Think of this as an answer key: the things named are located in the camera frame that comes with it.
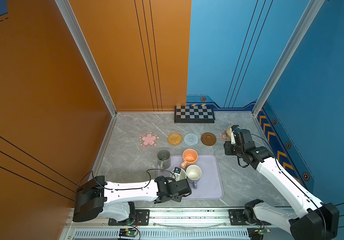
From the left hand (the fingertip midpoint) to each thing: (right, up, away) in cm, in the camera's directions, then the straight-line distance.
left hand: (178, 191), depth 78 cm
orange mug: (+7, +15, +15) cm, 22 cm away
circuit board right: (+38, -17, -8) cm, 42 cm away
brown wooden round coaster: (+22, +25, +25) cm, 42 cm away
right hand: (+26, +24, +3) cm, 36 cm away
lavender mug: (+9, +7, +9) cm, 15 cm away
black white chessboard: (+13, +43, +38) cm, 59 cm away
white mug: (0, +10, -7) cm, 12 cm away
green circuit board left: (-24, -16, -7) cm, 30 cm away
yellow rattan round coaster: (-2, +25, +25) cm, 36 cm away
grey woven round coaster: (+9, +25, +25) cm, 37 cm away
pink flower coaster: (-20, +25, +28) cm, 42 cm away
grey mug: (-9, +15, +11) cm, 20 cm away
